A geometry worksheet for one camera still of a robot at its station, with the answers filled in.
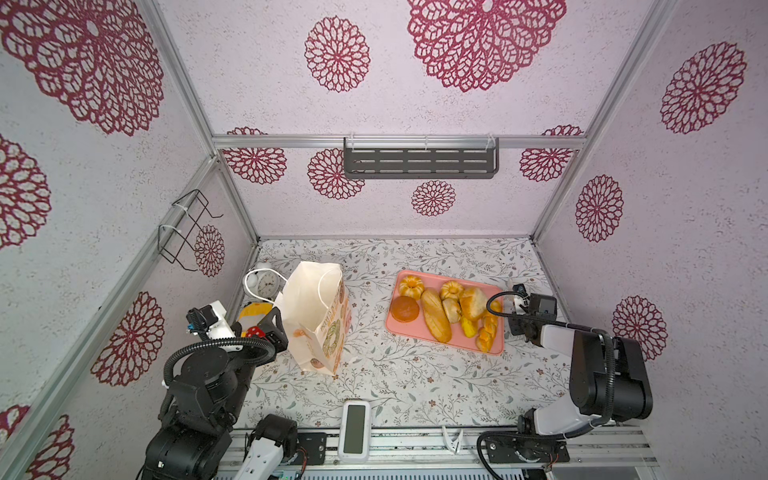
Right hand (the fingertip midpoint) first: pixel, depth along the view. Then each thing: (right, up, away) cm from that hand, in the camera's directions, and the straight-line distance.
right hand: (526, 311), depth 96 cm
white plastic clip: (-29, -30, -23) cm, 47 cm away
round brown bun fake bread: (-39, 0, 0) cm, 39 cm away
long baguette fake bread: (-29, -1, -3) cm, 30 cm away
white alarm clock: (-85, +9, +1) cm, 86 cm away
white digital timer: (-53, -27, -24) cm, 64 cm away
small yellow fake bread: (-20, -4, -5) cm, 21 cm away
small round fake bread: (-25, +1, -3) cm, 25 cm away
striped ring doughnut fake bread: (-36, +8, +5) cm, 38 cm away
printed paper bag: (-61, +5, -27) cm, 67 cm away
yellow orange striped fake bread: (-13, -4, -3) cm, 14 cm away
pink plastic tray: (-11, -10, -5) cm, 16 cm away
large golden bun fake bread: (-19, +3, -5) cm, 20 cm away
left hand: (-70, +3, -36) cm, 79 cm away
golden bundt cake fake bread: (-23, +6, +5) cm, 24 cm away
